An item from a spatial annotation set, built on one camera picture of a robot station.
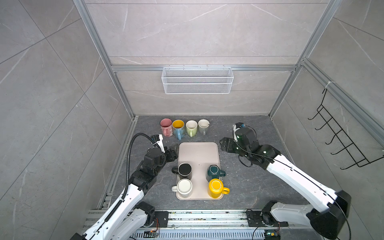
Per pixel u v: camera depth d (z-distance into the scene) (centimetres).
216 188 75
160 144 66
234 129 68
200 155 99
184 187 77
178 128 98
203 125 106
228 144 66
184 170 80
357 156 60
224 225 73
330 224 37
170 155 66
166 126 99
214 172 78
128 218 57
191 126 105
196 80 101
